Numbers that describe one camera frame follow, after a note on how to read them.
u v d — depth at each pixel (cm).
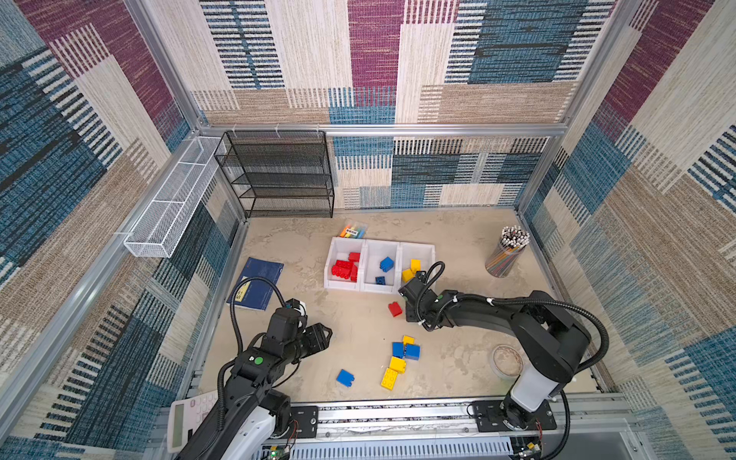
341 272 99
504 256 93
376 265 104
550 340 46
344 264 102
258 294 97
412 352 83
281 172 111
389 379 79
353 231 112
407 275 99
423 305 71
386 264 101
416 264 100
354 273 97
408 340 85
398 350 84
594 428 73
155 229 91
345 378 80
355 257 104
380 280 97
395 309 93
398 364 81
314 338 70
